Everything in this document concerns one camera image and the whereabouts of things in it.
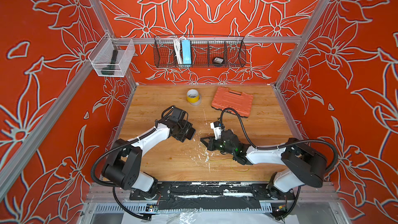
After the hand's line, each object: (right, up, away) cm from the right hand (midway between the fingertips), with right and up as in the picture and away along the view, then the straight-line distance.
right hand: (199, 138), depth 80 cm
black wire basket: (+22, +54, +20) cm, 61 cm away
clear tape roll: (-1, +19, +27) cm, 32 cm away
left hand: (-4, +4, +8) cm, 9 cm away
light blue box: (-7, +48, +10) cm, 49 cm away
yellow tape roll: (-5, +23, +28) cm, 37 cm away
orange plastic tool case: (+17, +21, +23) cm, 36 cm away
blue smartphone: (-5, +2, +1) cm, 5 cm away
